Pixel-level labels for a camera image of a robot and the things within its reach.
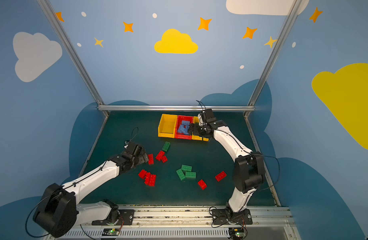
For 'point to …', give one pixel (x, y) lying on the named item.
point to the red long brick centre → (159, 156)
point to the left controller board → (110, 232)
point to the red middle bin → (180, 118)
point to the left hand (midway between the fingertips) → (142, 157)
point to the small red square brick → (164, 159)
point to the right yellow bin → (195, 121)
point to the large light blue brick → (186, 122)
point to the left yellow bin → (167, 126)
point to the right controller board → (237, 233)
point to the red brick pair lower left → (150, 179)
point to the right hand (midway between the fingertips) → (195, 129)
